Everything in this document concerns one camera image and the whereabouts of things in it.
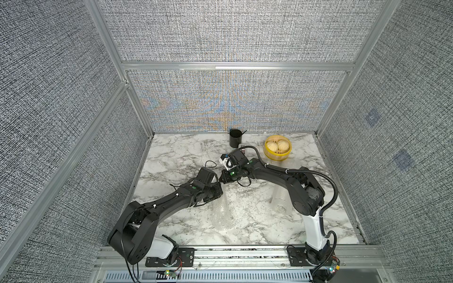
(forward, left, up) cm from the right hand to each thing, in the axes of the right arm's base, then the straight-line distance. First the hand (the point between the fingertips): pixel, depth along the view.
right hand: (218, 175), depth 91 cm
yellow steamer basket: (+16, -35, -5) cm, 39 cm away
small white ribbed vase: (-20, -3, 0) cm, 20 cm away
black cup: (+28, -10, -3) cm, 30 cm away
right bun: (+22, -38, -3) cm, 44 cm away
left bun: (+21, -32, -2) cm, 38 cm away
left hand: (-9, -4, -1) cm, 10 cm away
